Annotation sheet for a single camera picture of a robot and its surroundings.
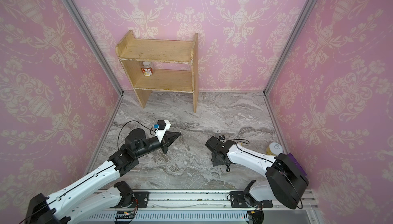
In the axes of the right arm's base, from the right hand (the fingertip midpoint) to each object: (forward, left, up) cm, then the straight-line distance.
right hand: (225, 159), depth 86 cm
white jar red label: (+50, +45, +27) cm, 73 cm away
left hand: (+3, +23, +23) cm, 33 cm away
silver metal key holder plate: (+2, +21, +20) cm, 30 cm away
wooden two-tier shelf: (+59, +40, +23) cm, 75 cm away
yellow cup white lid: (+3, -28, +3) cm, 28 cm away
